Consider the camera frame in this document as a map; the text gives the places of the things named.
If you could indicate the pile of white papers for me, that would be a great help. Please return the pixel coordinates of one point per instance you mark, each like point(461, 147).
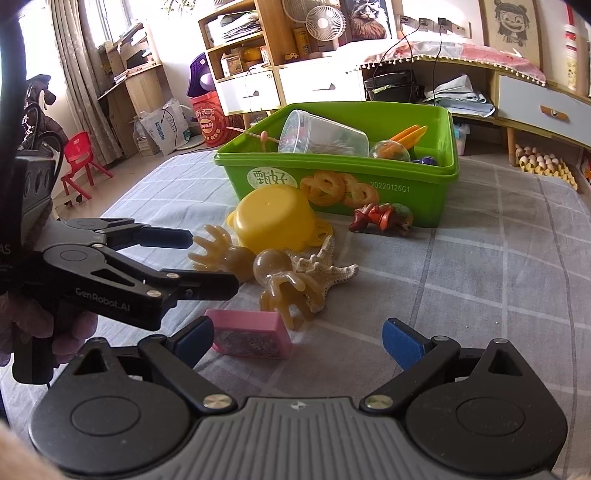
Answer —
point(457, 97)

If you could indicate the red toy dinosaur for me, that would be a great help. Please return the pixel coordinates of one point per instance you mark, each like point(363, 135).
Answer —
point(378, 217)

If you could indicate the wooden low cabinet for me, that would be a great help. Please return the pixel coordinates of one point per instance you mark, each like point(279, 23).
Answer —
point(489, 120)

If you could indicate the orange yellow toy cup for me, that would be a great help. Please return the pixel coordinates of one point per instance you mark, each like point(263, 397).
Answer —
point(411, 136)

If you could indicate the pink beaded toy stick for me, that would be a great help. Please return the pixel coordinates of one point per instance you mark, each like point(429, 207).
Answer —
point(263, 136)

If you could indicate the red printed bucket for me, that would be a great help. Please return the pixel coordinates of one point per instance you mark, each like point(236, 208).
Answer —
point(210, 120)

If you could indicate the grey curtain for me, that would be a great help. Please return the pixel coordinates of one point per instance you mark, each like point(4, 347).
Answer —
point(83, 69)

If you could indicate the amber rubber octopus toy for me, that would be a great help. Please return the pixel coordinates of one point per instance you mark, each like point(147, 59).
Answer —
point(221, 254)
point(272, 267)

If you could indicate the clear capsule ball with toy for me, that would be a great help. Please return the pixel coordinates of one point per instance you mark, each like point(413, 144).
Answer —
point(390, 151)

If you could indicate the cat picture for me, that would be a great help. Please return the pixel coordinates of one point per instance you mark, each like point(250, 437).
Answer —
point(367, 21)

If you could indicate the framed cartoon drawing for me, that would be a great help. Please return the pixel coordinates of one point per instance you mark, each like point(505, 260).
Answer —
point(510, 25)

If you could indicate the grey cabinet drawer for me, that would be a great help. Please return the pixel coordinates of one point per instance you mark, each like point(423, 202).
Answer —
point(545, 110)

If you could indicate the wooden desk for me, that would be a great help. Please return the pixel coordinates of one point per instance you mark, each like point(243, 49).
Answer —
point(138, 92)

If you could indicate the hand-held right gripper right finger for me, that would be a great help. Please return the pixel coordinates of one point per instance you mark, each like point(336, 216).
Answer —
point(404, 344)

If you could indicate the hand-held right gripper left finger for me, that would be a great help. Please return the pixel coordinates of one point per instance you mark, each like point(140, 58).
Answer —
point(196, 341)

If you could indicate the white paper bag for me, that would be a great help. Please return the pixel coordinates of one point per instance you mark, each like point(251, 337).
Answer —
point(164, 127)

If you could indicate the red child chair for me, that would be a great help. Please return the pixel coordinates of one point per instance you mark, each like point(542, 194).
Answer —
point(81, 152)

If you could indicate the purple toy grapes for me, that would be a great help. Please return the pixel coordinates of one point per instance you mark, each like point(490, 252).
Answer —
point(427, 161)

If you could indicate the clear plastic storage box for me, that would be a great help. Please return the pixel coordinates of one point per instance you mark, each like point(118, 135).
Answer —
point(461, 138)

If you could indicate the tray of eggs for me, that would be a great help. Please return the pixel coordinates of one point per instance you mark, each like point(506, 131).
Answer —
point(545, 166)

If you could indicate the white starfish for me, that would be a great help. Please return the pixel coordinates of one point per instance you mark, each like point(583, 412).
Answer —
point(323, 272)

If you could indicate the person's left hand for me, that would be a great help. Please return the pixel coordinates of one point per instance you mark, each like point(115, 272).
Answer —
point(76, 337)

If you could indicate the white yellow patterned box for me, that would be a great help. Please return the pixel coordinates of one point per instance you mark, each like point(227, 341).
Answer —
point(570, 55)

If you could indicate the pink small box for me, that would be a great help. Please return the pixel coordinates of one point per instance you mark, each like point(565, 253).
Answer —
point(249, 323)

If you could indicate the yellow canister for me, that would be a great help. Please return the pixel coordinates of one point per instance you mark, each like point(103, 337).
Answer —
point(301, 42)

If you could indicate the black bicycle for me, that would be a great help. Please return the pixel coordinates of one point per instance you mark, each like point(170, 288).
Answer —
point(41, 115)

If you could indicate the green plastic storage box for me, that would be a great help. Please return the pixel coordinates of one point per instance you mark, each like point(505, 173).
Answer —
point(415, 203)

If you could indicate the pink lace table runner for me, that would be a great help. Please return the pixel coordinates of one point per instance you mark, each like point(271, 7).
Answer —
point(452, 53)

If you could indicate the purple plastic item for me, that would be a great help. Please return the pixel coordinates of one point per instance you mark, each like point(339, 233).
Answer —
point(198, 76)

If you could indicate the white shelf drawer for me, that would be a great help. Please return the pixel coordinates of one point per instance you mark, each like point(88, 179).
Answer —
point(247, 94)
point(318, 85)

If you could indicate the yellow toy car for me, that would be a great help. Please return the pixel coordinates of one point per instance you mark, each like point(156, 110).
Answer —
point(291, 56)

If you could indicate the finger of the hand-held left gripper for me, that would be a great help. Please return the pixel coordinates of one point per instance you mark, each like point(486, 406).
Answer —
point(207, 286)
point(166, 237)

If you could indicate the wooden shelf unit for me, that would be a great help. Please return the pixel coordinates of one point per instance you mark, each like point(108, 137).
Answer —
point(272, 37)

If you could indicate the stack of papers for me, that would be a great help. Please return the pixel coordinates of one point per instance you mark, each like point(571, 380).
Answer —
point(235, 27)

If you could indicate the black bag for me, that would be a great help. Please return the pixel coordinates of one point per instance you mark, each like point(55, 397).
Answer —
point(392, 87)

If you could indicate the yellow toy pot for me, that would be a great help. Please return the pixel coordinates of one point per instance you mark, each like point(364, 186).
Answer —
point(272, 217)

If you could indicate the clear plastic jar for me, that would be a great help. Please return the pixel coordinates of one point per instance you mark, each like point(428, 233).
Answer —
point(323, 134)

